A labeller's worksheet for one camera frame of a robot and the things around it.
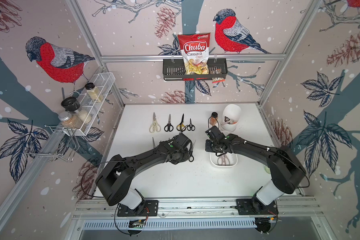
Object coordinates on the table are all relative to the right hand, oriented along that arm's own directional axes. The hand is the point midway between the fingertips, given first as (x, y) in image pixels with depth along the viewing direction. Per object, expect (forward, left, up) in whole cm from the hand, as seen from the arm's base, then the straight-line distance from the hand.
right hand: (206, 146), depth 91 cm
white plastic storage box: (-5, -16, -4) cm, 17 cm away
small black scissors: (+19, +10, -5) cm, 22 cm away
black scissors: (-9, +10, +1) cm, 13 cm away
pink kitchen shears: (-7, -11, -6) cm, 14 cm away
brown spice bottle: (+21, -6, +1) cm, 22 cm away
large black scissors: (+18, +26, -5) cm, 32 cm away
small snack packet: (+31, -5, +27) cm, 42 cm away
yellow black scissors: (+18, +17, -5) cm, 25 cm away
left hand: (-7, +11, +2) cm, 13 cm away
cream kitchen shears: (+17, +36, -5) cm, 41 cm away
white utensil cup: (+24, -19, +3) cm, 31 cm away
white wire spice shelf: (+9, +63, +30) cm, 71 cm away
